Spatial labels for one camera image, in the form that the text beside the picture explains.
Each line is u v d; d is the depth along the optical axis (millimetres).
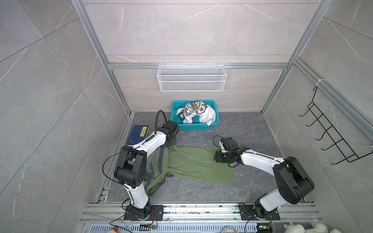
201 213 746
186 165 901
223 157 799
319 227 662
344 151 605
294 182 440
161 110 769
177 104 1144
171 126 747
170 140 715
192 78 1007
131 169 476
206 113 1074
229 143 730
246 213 730
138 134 1029
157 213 730
